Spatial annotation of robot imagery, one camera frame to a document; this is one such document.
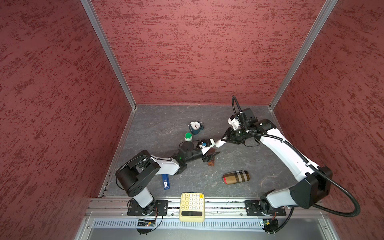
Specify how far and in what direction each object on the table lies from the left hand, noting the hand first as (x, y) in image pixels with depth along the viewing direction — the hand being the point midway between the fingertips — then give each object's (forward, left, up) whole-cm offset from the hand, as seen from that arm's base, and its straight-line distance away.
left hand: (216, 148), depth 81 cm
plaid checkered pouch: (-12, -11, -10) cm, 20 cm away
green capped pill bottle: (+10, +17, -5) cm, 20 cm away
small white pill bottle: (0, -1, +5) cm, 5 cm away
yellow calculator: (-28, +13, -11) cm, 33 cm away
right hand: (0, -3, +6) cm, 7 cm away
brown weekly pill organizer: (-3, +2, -13) cm, 13 cm away
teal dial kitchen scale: (+22, +12, -10) cm, 27 cm away
